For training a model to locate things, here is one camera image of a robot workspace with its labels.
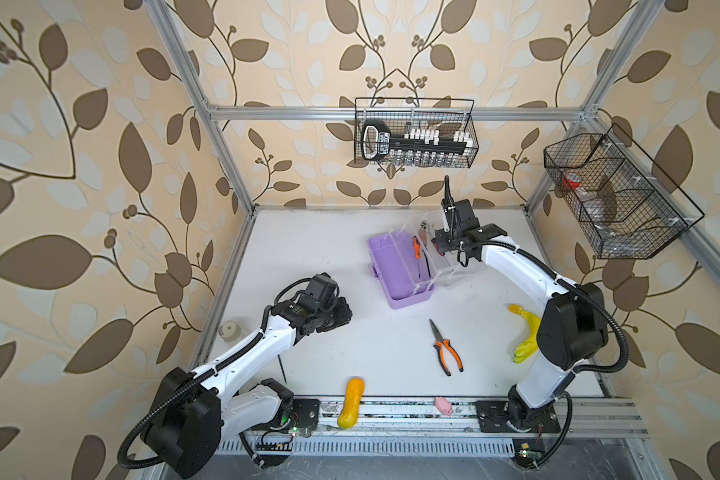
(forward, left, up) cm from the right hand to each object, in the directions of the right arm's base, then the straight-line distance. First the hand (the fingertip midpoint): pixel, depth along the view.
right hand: (448, 238), depth 90 cm
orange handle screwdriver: (+1, +9, -7) cm, 11 cm away
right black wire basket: (-7, -40, +18) cm, 44 cm away
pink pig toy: (-43, +6, -15) cm, 46 cm away
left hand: (-20, +29, -7) cm, 36 cm away
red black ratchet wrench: (+7, +6, -2) cm, 10 cm away
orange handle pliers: (-27, +5, -16) cm, 32 cm away
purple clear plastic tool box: (-4, +13, -8) cm, 15 cm away
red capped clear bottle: (+5, -32, +17) cm, 37 cm away
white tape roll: (-24, +62, -7) cm, 67 cm away
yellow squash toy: (-45, +31, -13) cm, 56 cm away
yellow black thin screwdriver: (-32, +50, -18) cm, 61 cm away
